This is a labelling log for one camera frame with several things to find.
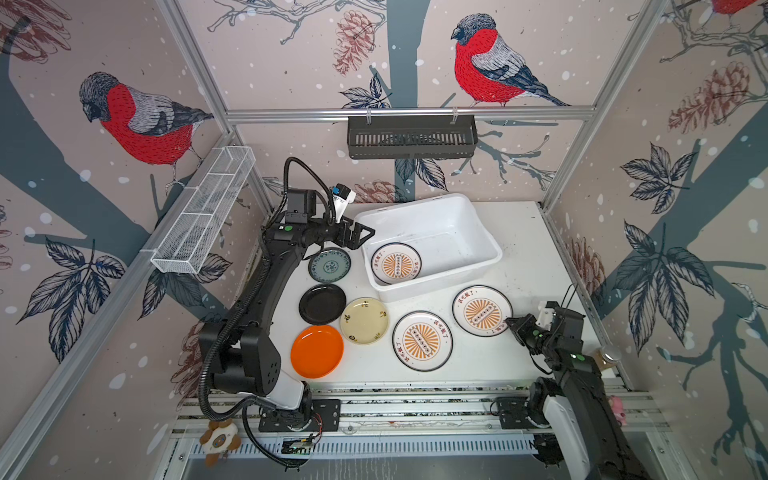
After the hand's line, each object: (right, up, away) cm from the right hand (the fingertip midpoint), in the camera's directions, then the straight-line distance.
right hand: (506, 321), depth 84 cm
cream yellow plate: (-42, -2, +7) cm, 42 cm away
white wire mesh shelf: (-83, +24, -12) cm, 88 cm away
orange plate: (-54, -8, -1) cm, 55 cm away
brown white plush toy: (-74, -23, -16) cm, 79 cm away
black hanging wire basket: (-26, +59, +20) cm, 67 cm away
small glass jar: (+24, -6, -9) cm, 26 cm away
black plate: (-55, +3, +8) cm, 56 cm away
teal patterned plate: (-55, +14, +20) cm, 60 cm away
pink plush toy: (+23, -18, -11) cm, 31 cm away
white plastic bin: (-10, +21, +23) cm, 33 cm away
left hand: (-42, +28, -6) cm, 50 cm away
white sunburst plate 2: (-24, -6, +2) cm, 25 cm away
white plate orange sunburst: (-32, +15, +20) cm, 40 cm away
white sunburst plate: (-6, +2, +5) cm, 8 cm away
